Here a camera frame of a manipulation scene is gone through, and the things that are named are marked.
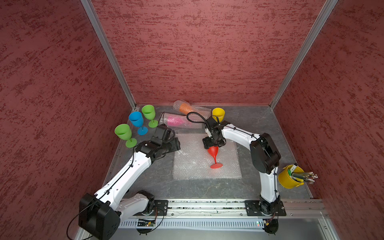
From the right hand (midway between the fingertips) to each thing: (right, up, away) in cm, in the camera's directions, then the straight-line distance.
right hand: (211, 147), depth 94 cm
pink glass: (-22, +17, +9) cm, 29 cm away
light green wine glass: (-53, +10, -8) cm, 54 cm away
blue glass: (-48, +18, -1) cm, 51 cm away
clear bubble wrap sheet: (-12, -7, -7) cm, 16 cm away
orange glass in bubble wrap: (-18, +27, +16) cm, 36 cm away
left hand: (-22, +2, -14) cm, 26 cm away
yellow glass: (+6, +23, +4) cm, 24 cm away
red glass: (+1, -1, -7) cm, 7 cm away
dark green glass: (-41, +23, +1) cm, 47 cm away
